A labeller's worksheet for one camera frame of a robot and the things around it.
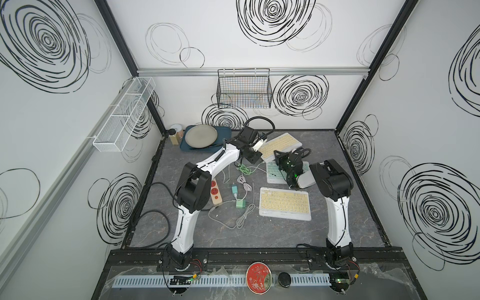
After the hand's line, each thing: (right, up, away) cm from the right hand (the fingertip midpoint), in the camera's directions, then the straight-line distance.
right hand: (273, 150), depth 101 cm
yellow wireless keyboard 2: (+4, -26, -12) cm, 29 cm away
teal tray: (-29, +11, +15) cm, 34 cm away
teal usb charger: (-21, -19, -10) cm, 30 cm away
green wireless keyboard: (0, -13, -2) cm, 14 cm away
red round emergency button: (-11, -46, -34) cm, 58 cm away
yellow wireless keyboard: (+8, +4, +6) cm, 10 cm away
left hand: (-10, -2, -6) cm, 12 cm away
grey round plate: (-43, +8, +15) cm, 46 cm away
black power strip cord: (-56, -28, -17) cm, 65 cm away
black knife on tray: (-48, +1, +10) cm, 49 cm away
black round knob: (-3, -43, -40) cm, 58 cm away
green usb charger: (-18, -25, -15) cm, 34 cm away
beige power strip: (-30, -21, -11) cm, 38 cm away
